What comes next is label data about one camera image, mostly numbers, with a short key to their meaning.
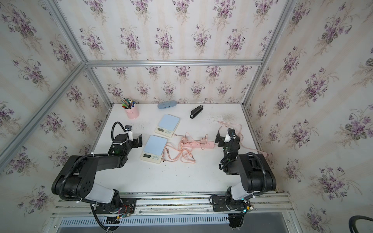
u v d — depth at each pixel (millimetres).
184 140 913
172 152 930
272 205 747
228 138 783
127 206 719
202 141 928
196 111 1110
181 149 927
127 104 1055
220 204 733
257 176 448
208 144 938
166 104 1181
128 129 800
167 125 1055
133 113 1057
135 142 839
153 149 933
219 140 833
